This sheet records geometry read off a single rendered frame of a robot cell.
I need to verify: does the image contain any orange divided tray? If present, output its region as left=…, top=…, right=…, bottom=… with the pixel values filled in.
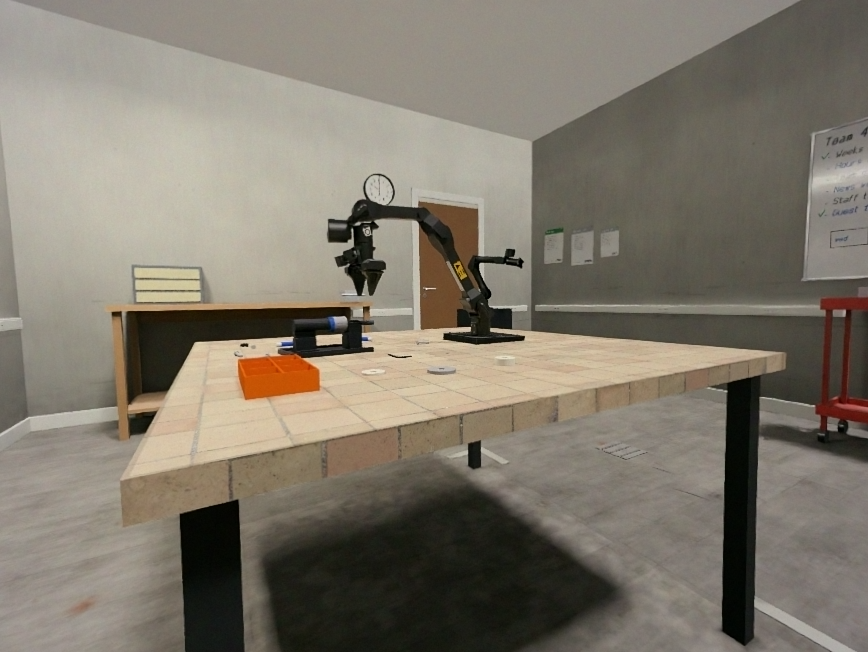
left=238, top=355, right=320, bottom=400

